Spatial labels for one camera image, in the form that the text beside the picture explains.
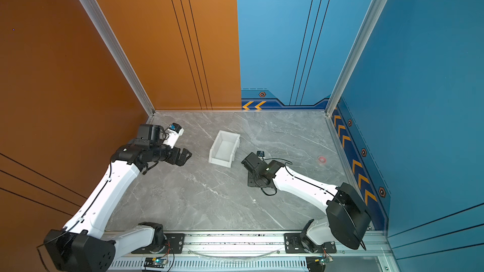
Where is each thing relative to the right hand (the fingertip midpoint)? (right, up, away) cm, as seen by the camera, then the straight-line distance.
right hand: (251, 181), depth 83 cm
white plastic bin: (-15, +11, +16) cm, 25 cm away
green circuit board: (-37, -27, -12) cm, 47 cm away
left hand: (-30, +15, -4) cm, 34 cm away
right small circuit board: (+27, -25, -14) cm, 40 cm away
